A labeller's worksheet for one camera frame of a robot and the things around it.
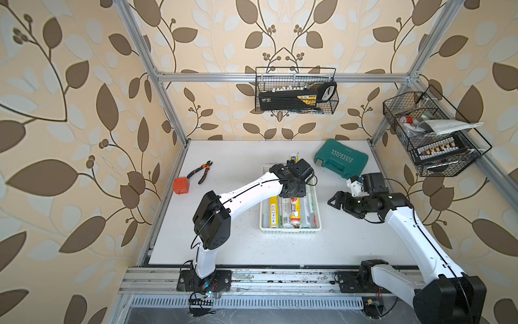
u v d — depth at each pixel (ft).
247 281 2.47
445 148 2.17
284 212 2.76
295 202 2.58
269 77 2.99
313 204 2.95
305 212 2.76
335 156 3.54
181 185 3.14
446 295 1.26
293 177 1.92
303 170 2.07
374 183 2.03
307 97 2.68
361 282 2.25
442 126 2.06
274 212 2.76
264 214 2.88
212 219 1.51
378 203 1.83
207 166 3.55
